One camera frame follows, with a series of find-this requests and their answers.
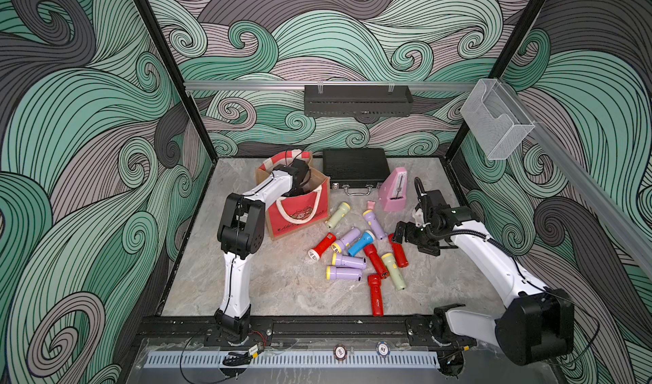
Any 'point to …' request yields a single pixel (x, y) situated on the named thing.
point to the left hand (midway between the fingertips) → (296, 204)
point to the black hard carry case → (356, 170)
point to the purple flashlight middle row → (337, 259)
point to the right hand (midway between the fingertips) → (403, 243)
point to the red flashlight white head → (317, 251)
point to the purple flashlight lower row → (334, 273)
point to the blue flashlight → (366, 239)
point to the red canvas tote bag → (289, 216)
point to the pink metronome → (393, 190)
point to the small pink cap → (370, 205)
